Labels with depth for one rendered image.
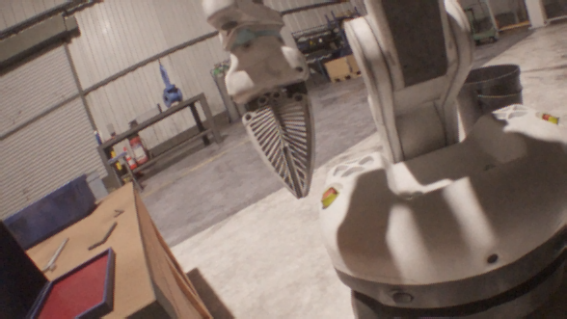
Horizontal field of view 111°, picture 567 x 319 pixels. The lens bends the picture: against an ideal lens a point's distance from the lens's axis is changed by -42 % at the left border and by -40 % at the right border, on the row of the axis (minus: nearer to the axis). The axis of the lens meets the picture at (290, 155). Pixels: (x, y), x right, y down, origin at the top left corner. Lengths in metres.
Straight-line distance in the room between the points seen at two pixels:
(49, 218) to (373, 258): 0.89
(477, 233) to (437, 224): 0.06
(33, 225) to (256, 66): 0.86
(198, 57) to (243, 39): 8.01
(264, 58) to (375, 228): 0.28
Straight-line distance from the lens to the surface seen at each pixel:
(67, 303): 0.36
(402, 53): 0.49
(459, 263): 0.43
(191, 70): 8.26
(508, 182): 0.46
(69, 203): 0.96
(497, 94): 1.08
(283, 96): 0.36
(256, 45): 0.36
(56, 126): 8.49
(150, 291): 0.27
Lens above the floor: 0.58
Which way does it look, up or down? 14 degrees down
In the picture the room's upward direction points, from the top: 22 degrees counter-clockwise
